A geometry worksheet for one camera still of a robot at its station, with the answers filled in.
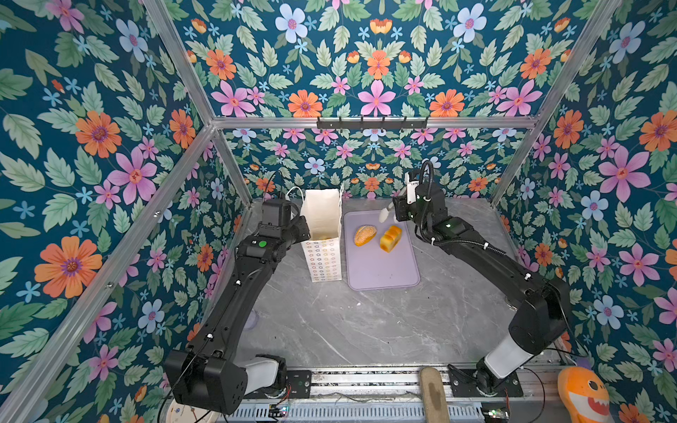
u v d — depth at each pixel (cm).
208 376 38
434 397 69
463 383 73
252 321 84
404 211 72
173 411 68
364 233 102
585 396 65
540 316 43
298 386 73
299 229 69
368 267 99
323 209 95
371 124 93
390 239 99
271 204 56
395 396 72
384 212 87
